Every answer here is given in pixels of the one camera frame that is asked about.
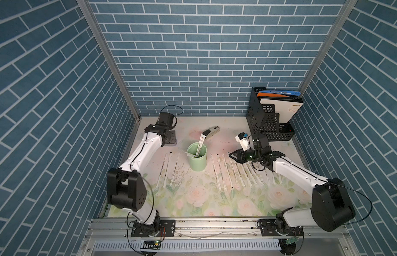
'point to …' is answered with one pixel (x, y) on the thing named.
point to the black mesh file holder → (263, 121)
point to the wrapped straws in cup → (202, 138)
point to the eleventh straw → (174, 169)
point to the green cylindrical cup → (197, 164)
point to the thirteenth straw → (166, 172)
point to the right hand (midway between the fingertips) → (232, 154)
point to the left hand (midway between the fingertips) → (171, 138)
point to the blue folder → (282, 92)
